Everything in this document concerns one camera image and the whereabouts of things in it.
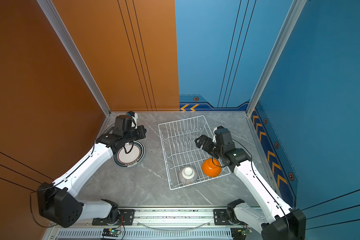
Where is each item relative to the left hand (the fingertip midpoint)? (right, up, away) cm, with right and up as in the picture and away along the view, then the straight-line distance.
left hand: (147, 128), depth 81 cm
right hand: (+28, -8, -4) cm, 30 cm away
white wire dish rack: (+22, -21, +8) cm, 32 cm away
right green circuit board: (+47, -50, -11) cm, 70 cm away
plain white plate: (-11, -18, +10) cm, 23 cm away
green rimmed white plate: (-7, -19, +10) cm, 23 cm away
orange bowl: (+39, -19, +4) cm, 44 cm away
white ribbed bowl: (+22, -25, -2) cm, 34 cm away
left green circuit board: (-14, -50, -11) cm, 53 cm away
